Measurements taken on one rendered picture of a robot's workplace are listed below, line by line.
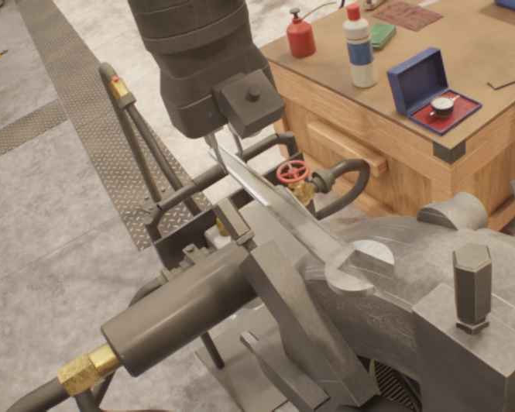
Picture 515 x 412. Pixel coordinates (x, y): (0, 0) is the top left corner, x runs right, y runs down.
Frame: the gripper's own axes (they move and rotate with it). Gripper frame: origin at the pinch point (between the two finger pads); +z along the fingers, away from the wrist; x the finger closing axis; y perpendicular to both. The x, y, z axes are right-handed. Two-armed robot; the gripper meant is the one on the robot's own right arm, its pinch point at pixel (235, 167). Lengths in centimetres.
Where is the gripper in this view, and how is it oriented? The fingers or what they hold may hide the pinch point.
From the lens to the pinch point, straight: 48.9
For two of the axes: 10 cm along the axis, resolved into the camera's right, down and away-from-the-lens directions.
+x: 8.3, -4.9, 2.6
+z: 2.7, 7.7, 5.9
